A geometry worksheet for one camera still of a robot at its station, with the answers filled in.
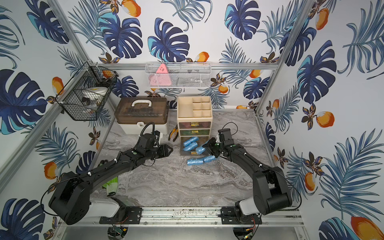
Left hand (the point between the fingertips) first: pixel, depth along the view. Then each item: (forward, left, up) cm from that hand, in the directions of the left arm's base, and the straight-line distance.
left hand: (170, 147), depth 84 cm
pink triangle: (+35, +9, +21) cm, 42 cm away
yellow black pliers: (+23, +1, -13) cm, 26 cm away
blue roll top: (+1, -24, -11) cm, 26 cm away
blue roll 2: (+1, -16, -2) cm, 16 cm away
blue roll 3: (-2, -14, -10) cm, 18 cm away
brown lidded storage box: (+30, +33, -6) cm, 45 cm away
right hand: (+5, -18, -2) cm, 19 cm away
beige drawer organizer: (+17, -12, +9) cm, 23 cm away
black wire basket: (+21, +54, +15) cm, 59 cm away
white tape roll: (+18, +41, +22) cm, 50 cm away
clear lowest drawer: (+16, -18, -13) cm, 27 cm away
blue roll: (+9, -12, -10) cm, 18 cm away
